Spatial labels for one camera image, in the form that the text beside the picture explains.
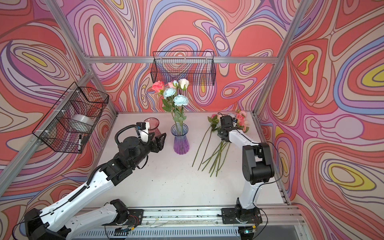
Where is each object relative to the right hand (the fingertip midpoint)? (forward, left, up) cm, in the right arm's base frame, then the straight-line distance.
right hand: (225, 137), depth 98 cm
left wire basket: (-9, +81, +28) cm, 86 cm away
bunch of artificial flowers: (-6, +7, -5) cm, 10 cm away
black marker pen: (-16, +77, +21) cm, 81 cm away
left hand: (-14, +36, +24) cm, 46 cm away
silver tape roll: (-6, +77, +27) cm, 82 cm away
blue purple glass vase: (-6, +29, +5) cm, 30 cm away
